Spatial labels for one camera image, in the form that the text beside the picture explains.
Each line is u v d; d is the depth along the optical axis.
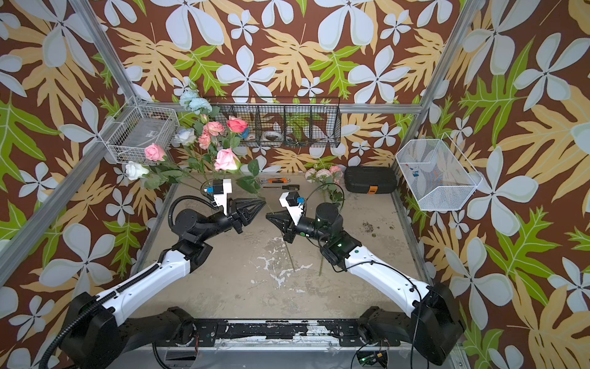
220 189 0.56
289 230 0.60
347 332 0.74
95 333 0.40
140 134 0.86
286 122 0.93
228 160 0.52
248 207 0.61
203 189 0.88
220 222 0.61
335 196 1.08
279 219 0.65
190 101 0.81
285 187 1.11
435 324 0.40
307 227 0.61
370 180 1.14
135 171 0.64
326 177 1.11
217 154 0.54
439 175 0.84
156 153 0.65
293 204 0.58
